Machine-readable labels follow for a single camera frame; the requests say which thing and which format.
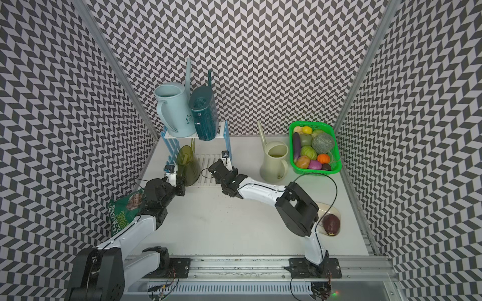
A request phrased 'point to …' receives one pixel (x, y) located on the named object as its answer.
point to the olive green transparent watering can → (187, 166)
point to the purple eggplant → (297, 146)
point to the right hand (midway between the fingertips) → (224, 171)
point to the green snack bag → (124, 211)
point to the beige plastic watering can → (274, 168)
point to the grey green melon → (322, 143)
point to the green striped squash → (309, 151)
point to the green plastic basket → (327, 163)
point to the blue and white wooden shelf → (207, 152)
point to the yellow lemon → (307, 130)
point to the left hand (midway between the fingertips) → (183, 176)
